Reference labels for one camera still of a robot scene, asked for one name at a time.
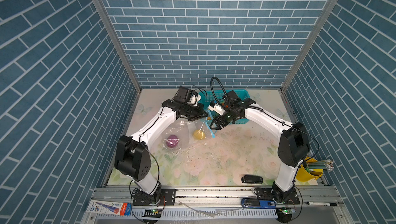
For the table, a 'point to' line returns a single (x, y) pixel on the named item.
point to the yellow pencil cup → (302, 175)
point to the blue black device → (257, 203)
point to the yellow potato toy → (199, 134)
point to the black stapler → (250, 178)
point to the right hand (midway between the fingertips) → (212, 122)
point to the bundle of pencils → (324, 164)
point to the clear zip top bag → (181, 133)
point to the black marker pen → (322, 204)
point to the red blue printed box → (116, 208)
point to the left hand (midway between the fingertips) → (208, 114)
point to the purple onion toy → (172, 141)
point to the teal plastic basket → (217, 107)
